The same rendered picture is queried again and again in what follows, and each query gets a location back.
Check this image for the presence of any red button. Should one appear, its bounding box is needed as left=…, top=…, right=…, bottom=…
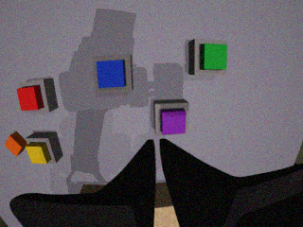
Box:
left=16, top=79, right=58, bottom=114

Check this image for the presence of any purple button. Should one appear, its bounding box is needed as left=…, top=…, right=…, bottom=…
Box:
left=152, top=99, right=189, bottom=136

